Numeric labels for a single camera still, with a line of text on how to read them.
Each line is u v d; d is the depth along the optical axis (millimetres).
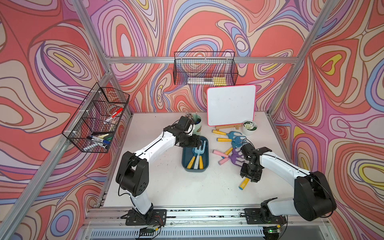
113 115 778
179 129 665
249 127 995
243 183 837
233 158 936
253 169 715
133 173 459
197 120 979
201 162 904
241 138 1046
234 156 936
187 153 954
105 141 689
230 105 1015
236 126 1054
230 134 1046
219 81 822
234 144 989
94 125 789
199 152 954
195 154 952
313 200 422
